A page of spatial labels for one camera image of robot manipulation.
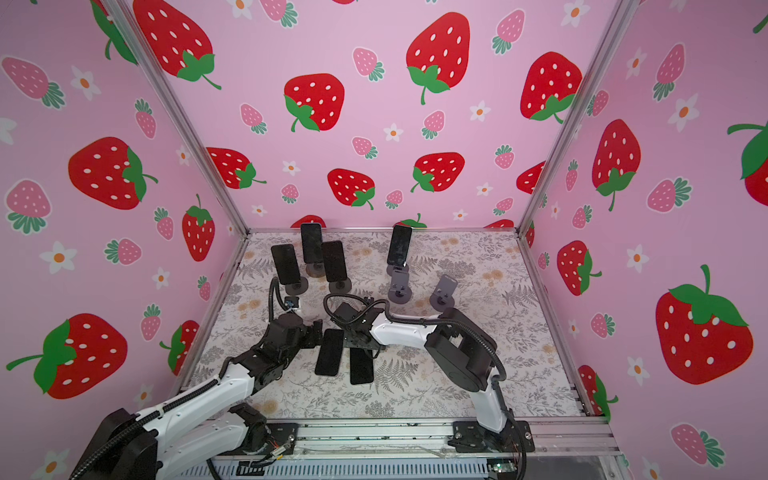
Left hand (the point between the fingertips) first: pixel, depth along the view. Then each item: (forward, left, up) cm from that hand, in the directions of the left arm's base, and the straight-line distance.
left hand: (310, 320), depth 86 cm
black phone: (+20, +12, +2) cm, 24 cm away
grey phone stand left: (+18, -5, -8) cm, 20 cm away
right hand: (-2, -13, -8) cm, 15 cm away
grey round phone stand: (+17, +10, -8) cm, 21 cm away
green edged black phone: (+29, -26, +2) cm, 39 cm away
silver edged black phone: (-11, -16, -6) cm, 20 cm away
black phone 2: (+28, +4, +5) cm, 28 cm away
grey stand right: (+10, -40, -4) cm, 42 cm away
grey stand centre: (+13, -27, -4) cm, 30 cm away
